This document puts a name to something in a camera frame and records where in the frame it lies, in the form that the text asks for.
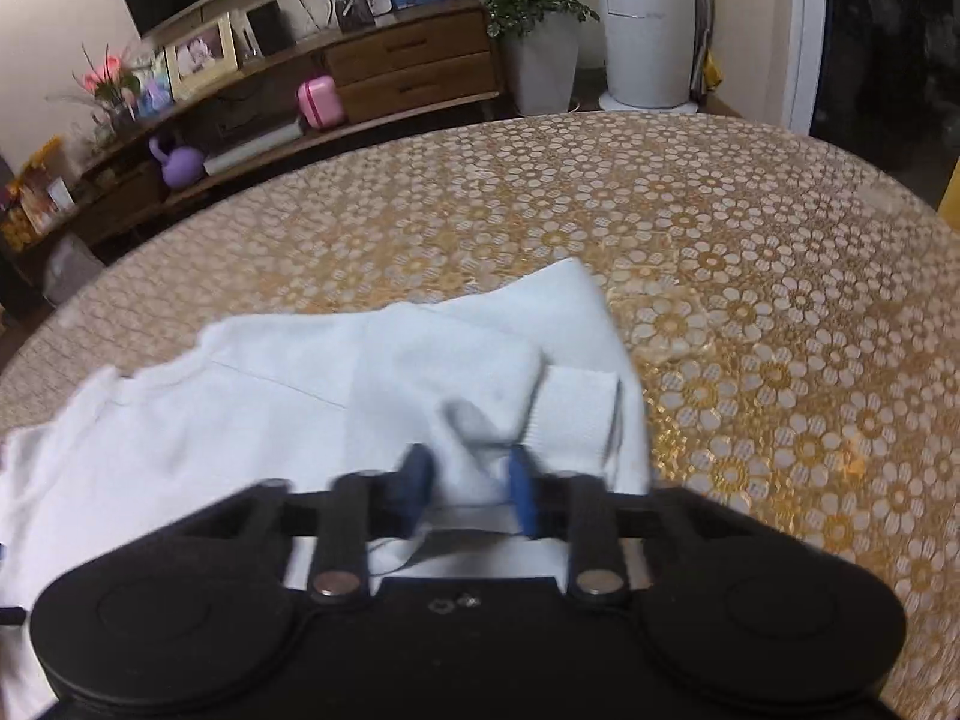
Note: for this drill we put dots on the purple photo card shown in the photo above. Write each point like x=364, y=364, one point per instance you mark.
x=154, y=94

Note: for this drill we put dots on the white flat box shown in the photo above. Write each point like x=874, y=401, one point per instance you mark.
x=251, y=146

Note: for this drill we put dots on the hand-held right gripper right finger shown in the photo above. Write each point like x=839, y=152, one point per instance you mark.
x=523, y=491

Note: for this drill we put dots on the white tower air conditioner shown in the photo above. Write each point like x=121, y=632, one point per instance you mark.
x=645, y=30

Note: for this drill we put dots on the cream photo frame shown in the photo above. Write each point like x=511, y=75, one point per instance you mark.
x=199, y=52

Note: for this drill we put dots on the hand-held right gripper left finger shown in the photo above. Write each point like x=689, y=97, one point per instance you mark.
x=415, y=487

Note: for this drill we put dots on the jar of yellow snacks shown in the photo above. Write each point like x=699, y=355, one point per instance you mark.
x=13, y=231

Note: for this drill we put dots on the pink case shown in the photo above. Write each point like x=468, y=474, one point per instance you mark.
x=321, y=101

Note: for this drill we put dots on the purple kettlebell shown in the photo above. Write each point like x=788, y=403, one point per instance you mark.
x=184, y=165

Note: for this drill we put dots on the pink flower plant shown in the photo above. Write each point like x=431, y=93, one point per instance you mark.
x=101, y=79

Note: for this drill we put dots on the green plant in white pot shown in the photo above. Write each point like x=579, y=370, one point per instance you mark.
x=540, y=67

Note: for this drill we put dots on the white sweatshirt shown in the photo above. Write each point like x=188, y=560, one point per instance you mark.
x=262, y=405

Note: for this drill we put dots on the wooden TV cabinet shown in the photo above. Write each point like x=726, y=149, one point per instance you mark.
x=405, y=60

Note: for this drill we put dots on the gold floral lace tablecloth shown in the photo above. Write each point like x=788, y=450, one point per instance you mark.
x=750, y=277

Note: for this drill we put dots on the orange snack package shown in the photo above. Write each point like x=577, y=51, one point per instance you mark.
x=45, y=157

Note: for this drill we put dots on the black speaker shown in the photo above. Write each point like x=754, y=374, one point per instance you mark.
x=268, y=26

